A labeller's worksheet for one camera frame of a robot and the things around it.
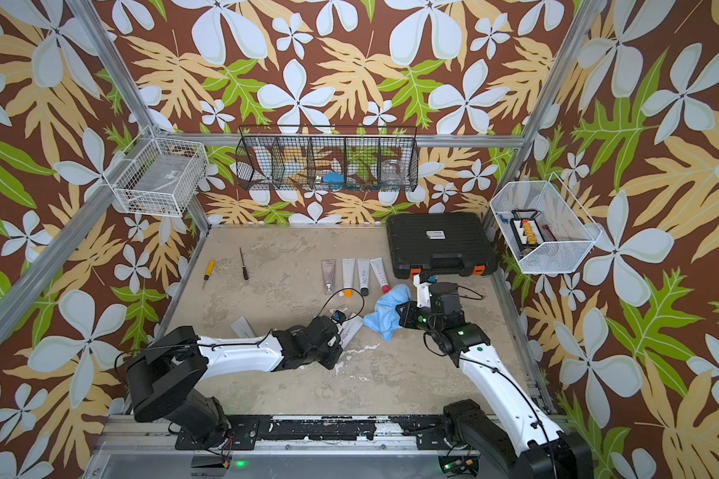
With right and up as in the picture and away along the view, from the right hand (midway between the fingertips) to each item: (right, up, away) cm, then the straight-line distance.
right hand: (394, 306), depth 81 cm
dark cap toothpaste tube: (-8, +8, +24) cm, 26 cm away
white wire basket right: (+43, +22, +3) cm, 49 cm away
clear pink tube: (-21, +10, +27) cm, 36 cm away
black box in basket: (+38, +22, +3) cm, 44 cm away
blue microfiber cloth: (-3, -3, -2) cm, 4 cm away
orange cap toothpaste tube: (-14, +11, +27) cm, 32 cm away
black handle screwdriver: (-51, +8, +24) cm, 56 cm away
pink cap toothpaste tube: (-2, +8, +23) cm, 25 cm away
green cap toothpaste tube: (-47, -9, +12) cm, 49 cm away
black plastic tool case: (+20, +18, +24) cm, 36 cm away
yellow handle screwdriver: (-64, +9, +27) cm, 70 cm away
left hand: (-15, -13, +7) cm, 21 cm away
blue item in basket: (-18, +40, +15) cm, 46 cm away
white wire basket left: (-69, +37, +5) cm, 78 cm away
